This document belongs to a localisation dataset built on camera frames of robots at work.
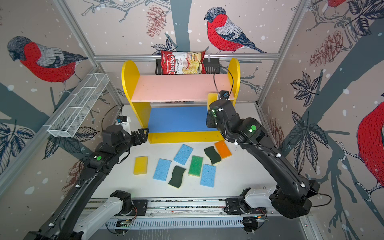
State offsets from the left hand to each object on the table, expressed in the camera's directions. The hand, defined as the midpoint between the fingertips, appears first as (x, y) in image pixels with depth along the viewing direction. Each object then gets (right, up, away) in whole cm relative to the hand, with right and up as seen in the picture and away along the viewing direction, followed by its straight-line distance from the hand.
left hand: (141, 130), depth 72 cm
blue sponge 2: (+19, -17, +19) cm, 32 cm away
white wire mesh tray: (-36, +13, +6) cm, 39 cm away
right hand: (+32, +7, -8) cm, 34 cm away
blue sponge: (+7, -24, +14) cm, 29 cm away
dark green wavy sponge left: (+17, -27, +10) cm, 33 cm away
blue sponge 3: (+34, -27, +11) cm, 45 cm away
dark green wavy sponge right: (+38, -18, +18) cm, 46 cm away
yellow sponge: (-6, -23, +15) cm, 28 cm away
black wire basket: (+38, +40, +23) cm, 59 cm away
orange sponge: (+45, -14, +22) cm, 52 cm away
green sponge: (+27, -24, +13) cm, 38 cm away
